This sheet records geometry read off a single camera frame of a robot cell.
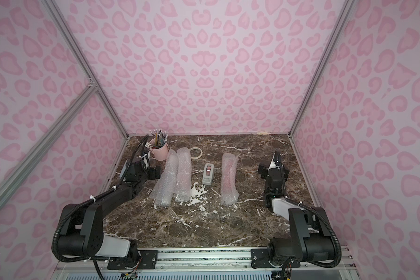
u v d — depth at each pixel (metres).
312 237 0.42
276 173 0.75
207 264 0.72
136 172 0.70
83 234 0.43
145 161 0.76
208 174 0.97
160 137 1.00
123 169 0.98
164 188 0.88
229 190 0.87
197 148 1.14
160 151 1.01
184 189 0.88
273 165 0.77
